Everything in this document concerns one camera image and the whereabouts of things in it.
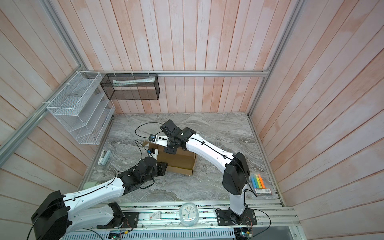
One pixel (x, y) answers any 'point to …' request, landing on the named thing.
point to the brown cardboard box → (182, 161)
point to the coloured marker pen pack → (259, 185)
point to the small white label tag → (156, 215)
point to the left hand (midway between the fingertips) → (167, 167)
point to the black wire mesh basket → (131, 86)
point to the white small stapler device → (104, 157)
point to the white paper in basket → (136, 81)
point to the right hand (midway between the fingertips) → (167, 143)
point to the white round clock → (188, 214)
